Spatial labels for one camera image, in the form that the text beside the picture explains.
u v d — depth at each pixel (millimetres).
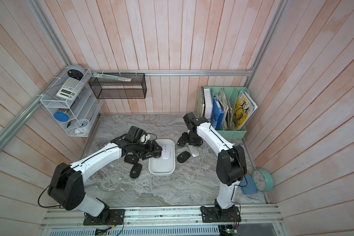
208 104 892
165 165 904
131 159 917
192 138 748
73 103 740
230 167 483
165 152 952
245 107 974
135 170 882
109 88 1040
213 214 729
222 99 950
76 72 814
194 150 979
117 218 728
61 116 763
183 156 933
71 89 779
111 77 919
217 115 944
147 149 739
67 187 428
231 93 1040
